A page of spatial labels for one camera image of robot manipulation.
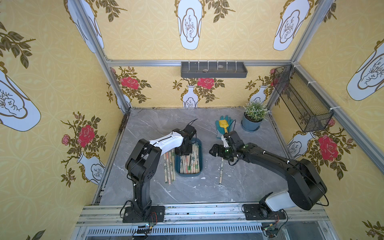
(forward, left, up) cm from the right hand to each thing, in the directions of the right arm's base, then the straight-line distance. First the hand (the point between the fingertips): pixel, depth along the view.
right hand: (214, 155), depth 87 cm
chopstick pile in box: (-4, +14, -6) cm, 16 cm away
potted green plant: (+26, -26, +10) cm, 38 cm away
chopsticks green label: (-5, +25, -6) cm, 26 cm away
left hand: (+3, +16, -5) cm, 17 cm away
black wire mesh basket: (+20, -52, +18) cm, 58 cm away
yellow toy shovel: (+29, -8, -6) cm, 30 cm away
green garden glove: (+23, -6, -6) cm, 24 cm away
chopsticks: (-6, -4, -6) cm, 10 cm away
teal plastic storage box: (-3, +22, -5) cm, 23 cm away
